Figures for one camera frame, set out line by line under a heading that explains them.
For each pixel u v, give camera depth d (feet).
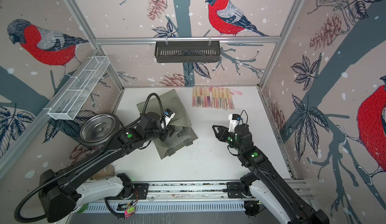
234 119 2.28
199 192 2.44
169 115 2.16
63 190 1.28
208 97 3.74
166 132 2.17
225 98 3.71
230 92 3.86
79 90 2.55
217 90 3.87
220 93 3.82
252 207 2.32
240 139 1.84
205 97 3.74
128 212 2.16
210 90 3.88
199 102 3.62
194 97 3.74
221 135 2.19
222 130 2.20
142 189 2.45
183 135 2.99
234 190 2.40
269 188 1.62
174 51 3.50
